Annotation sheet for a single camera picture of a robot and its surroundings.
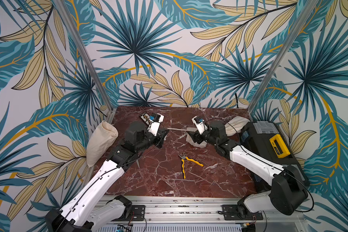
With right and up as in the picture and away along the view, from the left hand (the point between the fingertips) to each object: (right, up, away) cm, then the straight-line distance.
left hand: (167, 132), depth 68 cm
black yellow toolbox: (+55, -4, +15) cm, 58 cm away
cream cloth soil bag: (+12, -5, +10) cm, 16 cm away
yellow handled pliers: (+10, -18, +24) cm, 32 cm away
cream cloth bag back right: (+44, +3, +29) cm, 53 cm away
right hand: (+8, -1, +11) cm, 14 cm away
